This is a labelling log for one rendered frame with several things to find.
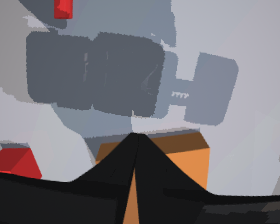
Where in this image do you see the red cube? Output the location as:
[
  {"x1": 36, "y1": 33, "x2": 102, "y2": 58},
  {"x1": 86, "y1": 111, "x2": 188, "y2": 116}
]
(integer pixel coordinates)
[{"x1": 0, "y1": 148, "x2": 43, "y2": 180}]

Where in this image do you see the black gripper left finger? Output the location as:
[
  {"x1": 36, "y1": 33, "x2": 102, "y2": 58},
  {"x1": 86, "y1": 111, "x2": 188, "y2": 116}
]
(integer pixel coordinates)
[{"x1": 0, "y1": 132, "x2": 139, "y2": 224}]

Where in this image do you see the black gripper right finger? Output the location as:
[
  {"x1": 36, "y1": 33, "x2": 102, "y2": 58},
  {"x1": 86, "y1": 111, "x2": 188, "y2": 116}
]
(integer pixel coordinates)
[{"x1": 135, "y1": 133, "x2": 280, "y2": 224}]

